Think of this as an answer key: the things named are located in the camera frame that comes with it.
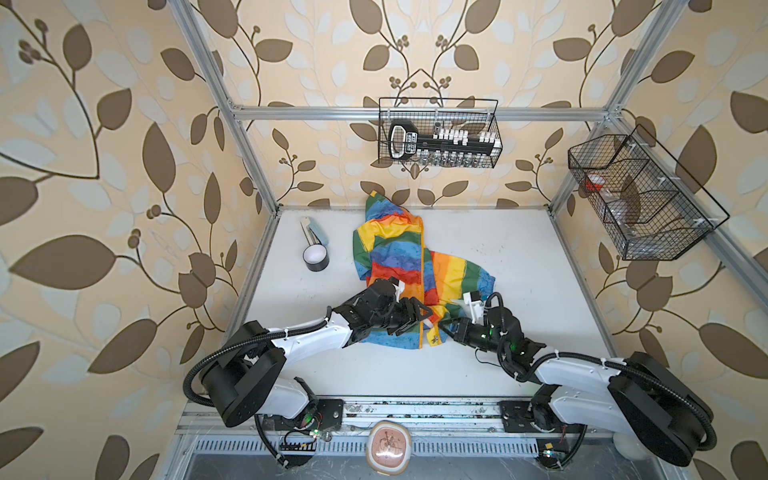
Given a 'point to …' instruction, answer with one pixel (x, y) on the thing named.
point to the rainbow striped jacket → (391, 245)
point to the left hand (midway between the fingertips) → (431, 315)
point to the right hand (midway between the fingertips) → (439, 327)
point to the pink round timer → (388, 447)
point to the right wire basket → (651, 208)
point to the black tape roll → (316, 257)
